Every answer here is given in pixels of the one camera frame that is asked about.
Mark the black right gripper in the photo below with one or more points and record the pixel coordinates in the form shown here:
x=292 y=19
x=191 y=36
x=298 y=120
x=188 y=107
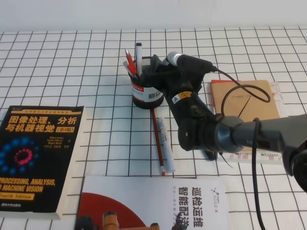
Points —
x=180 y=88

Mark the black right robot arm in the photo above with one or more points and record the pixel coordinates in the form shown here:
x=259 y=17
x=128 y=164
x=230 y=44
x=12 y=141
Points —
x=229 y=134

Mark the black mesh pen holder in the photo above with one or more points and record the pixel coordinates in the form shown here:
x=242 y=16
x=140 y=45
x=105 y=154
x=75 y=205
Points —
x=145 y=96

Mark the red ballpoint pen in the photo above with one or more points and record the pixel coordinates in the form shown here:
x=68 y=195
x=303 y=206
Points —
x=129 y=57

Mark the grey pen in holder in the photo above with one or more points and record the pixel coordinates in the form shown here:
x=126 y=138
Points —
x=130 y=69

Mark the red pencil with eraser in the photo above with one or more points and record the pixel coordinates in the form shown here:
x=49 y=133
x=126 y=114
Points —
x=162 y=168

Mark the brown kraft notebook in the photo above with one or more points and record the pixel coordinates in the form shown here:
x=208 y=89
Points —
x=240 y=103

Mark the white marker black cap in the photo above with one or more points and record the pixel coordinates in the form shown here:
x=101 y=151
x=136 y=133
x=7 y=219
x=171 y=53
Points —
x=212 y=156

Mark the white marker without cap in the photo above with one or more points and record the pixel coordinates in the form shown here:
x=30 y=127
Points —
x=167 y=149

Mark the white red robot booklet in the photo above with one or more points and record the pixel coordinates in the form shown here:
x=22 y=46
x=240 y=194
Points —
x=200 y=204

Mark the black image processing textbook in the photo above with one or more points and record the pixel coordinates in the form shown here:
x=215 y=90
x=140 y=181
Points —
x=38 y=146

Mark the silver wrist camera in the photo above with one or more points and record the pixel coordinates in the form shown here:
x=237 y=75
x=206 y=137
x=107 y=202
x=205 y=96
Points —
x=190 y=64

